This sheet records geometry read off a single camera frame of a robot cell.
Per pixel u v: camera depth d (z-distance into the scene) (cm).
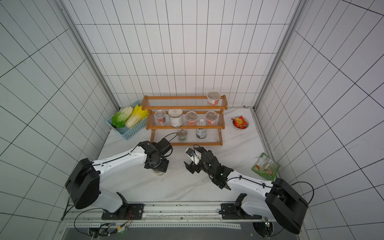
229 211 73
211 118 87
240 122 103
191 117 87
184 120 88
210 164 60
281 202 41
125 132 96
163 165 74
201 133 94
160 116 88
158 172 82
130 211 72
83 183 42
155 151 61
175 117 83
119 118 100
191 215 73
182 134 95
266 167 88
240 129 101
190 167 71
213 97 79
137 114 107
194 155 67
